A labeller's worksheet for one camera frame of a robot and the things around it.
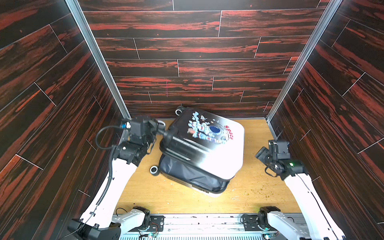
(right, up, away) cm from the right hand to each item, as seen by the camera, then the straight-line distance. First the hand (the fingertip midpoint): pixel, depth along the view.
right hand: (267, 155), depth 77 cm
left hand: (-56, +18, -7) cm, 59 cm away
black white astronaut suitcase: (-35, +4, -14) cm, 38 cm away
